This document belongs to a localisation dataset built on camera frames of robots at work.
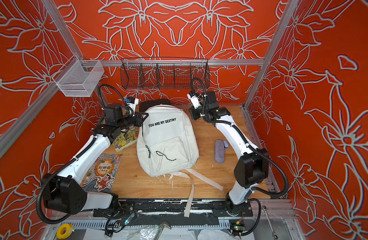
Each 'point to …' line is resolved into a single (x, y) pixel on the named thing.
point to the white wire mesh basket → (81, 78)
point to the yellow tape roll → (69, 229)
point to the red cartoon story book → (101, 176)
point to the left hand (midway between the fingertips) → (146, 112)
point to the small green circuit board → (237, 229)
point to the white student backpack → (166, 144)
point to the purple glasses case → (220, 146)
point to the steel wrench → (275, 236)
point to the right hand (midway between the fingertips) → (189, 107)
